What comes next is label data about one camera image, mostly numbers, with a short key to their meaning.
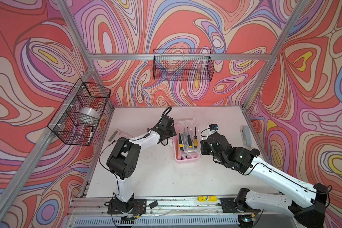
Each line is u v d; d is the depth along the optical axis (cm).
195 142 83
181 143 82
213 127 63
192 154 84
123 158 50
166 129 74
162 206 75
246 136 96
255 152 89
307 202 39
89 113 73
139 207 72
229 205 73
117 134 99
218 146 51
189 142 82
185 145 83
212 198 75
